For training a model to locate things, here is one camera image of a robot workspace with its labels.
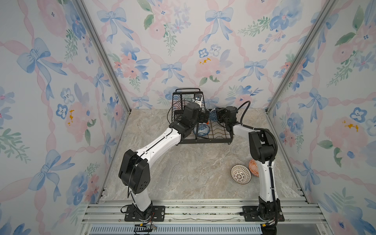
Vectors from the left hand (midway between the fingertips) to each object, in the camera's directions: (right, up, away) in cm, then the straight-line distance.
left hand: (201, 106), depth 81 cm
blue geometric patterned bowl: (+12, -3, +33) cm, 35 cm away
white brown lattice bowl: (+24, -39, +5) cm, 46 cm away
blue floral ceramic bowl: (+4, -14, +23) cm, 27 cm away
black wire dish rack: (+11, -14, +25) cm, 31 cm away
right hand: (+12, +3, +25) cm, 28 cm away
